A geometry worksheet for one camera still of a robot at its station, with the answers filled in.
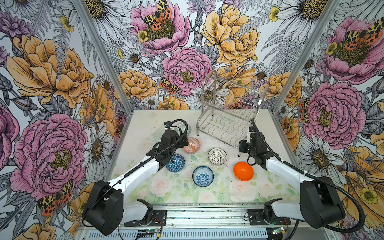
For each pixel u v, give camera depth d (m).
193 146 0.99
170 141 0.63
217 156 0.94
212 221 0.75
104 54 0.88
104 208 0.41
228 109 1.27
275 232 0.72
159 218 0.73
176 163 0.92
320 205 0.42
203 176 0.87
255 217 0.74
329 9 0.72
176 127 0.70
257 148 0.69
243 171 0.87
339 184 0.71
